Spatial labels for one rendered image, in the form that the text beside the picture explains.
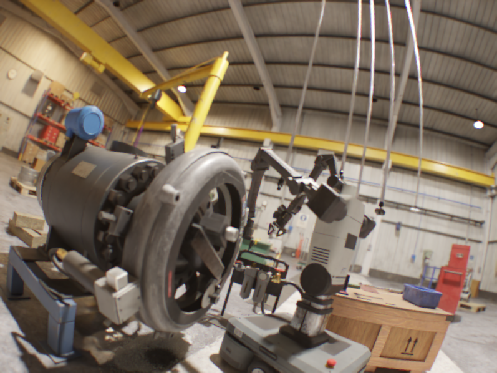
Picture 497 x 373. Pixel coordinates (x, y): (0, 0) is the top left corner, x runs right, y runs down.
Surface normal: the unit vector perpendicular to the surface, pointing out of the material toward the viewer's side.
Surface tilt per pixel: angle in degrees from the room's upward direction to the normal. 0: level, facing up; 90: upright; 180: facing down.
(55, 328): 90
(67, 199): 91
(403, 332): 90
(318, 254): 102
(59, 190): 89
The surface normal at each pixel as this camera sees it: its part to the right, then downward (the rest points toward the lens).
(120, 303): 0.93, 0.22
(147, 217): -0.18, -0.40
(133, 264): -0.28, -0.06
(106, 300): -0.33, 0.15
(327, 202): -0.70, -0.32
